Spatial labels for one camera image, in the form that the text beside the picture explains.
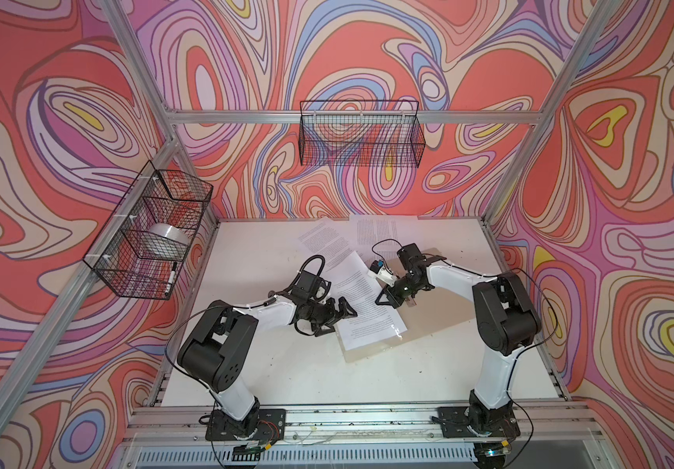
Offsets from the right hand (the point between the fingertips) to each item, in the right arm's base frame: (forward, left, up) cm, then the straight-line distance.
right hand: (383, 306), depth 93 cm
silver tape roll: (+3, +56, +32) cm, 64 cm away
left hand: (-6, +11, +3) cm, 13 cm away
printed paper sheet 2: (+31, +17, -2) cm, 36 cm away
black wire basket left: (+3, +63, +29) cm, 70 cm away
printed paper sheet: (+9, +10, +2) cm, 14 cm away
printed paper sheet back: (+32, -3, -2) cm, 32 cm away
